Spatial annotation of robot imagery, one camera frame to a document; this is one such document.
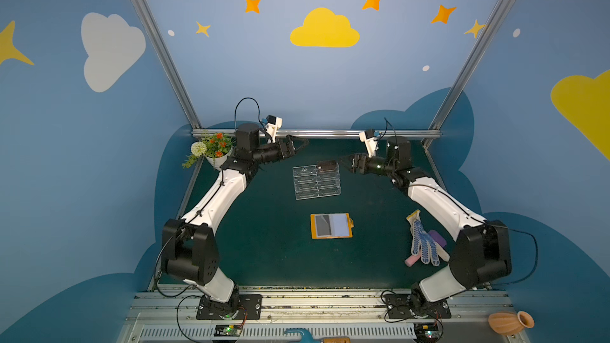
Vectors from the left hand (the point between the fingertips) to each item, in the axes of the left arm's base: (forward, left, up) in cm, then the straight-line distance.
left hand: (303, 146), depth 77 cm
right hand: (+1, -15, -6) cm, 16 cm away
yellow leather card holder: (-13, -11, -32) cm, 36 cm away
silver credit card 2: (+11, -10, -23) cm, 27 cm away
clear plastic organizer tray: (+7, -8, -29) cm, 31 cm away
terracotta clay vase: (-46, -56, -20) cm, 75 cm away
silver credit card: (-13, -8, -32) cm, 36 cm away
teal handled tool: (-49, -2, -30) cm, 58 cm away
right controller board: (-47, -39, -32) cm, 69 cm away
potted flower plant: (+14, +38, -17) cm, 44 cm away
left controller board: (-47, +22, -31) cm, 61 cm away
